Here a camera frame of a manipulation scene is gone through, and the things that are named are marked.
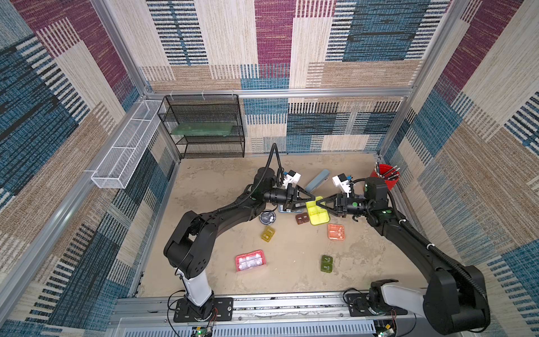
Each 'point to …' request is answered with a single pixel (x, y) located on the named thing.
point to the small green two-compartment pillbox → (326, 263)
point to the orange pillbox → (336, 232)
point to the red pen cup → (389, 173)
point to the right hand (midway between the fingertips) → (320, 207)
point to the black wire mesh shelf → (206, 108)
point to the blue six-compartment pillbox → (281, 210)
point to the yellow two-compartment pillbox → (267, 233)
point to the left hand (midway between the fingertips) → (313, 203)
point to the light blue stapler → (316, 182)
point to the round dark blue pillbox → (267, 217)
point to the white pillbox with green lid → (317, 215)
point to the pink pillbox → (250, 260)
